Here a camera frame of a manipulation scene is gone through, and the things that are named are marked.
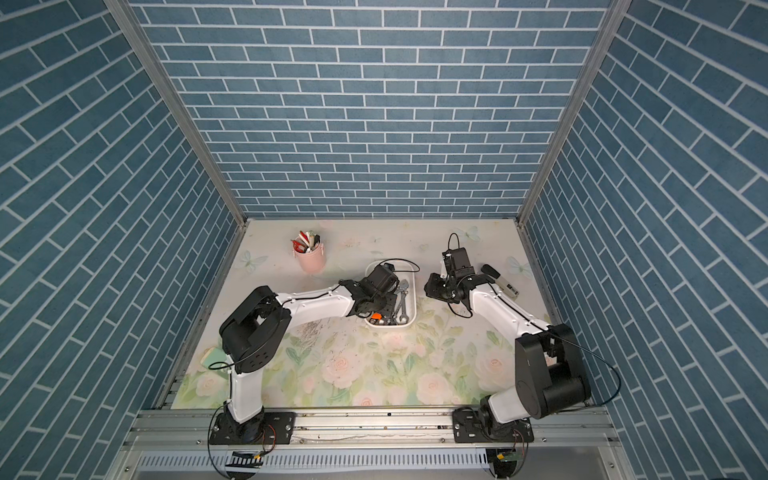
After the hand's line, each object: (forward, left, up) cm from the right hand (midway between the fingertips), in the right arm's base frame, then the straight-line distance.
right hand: (430, 287), depth 90 cm
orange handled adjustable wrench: (-8, +16, -6) cm, 19 cm away
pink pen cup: (+10, +40, -4) cm, 41 cm away
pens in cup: (+15, +43, 0) cm, 46 cm away
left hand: (-3, +10, -6) cm, 12 cm away
